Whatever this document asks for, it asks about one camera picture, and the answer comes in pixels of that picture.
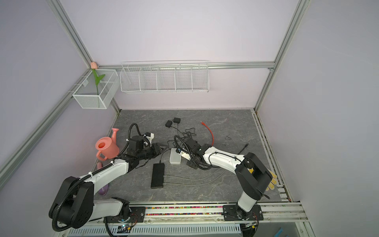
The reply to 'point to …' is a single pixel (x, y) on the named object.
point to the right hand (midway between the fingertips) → (193, 159)
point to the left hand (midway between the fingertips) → (166, 149)
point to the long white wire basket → (165, 77)
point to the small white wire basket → (97, 89)
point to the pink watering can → (108, 146)
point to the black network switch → (158, 176)
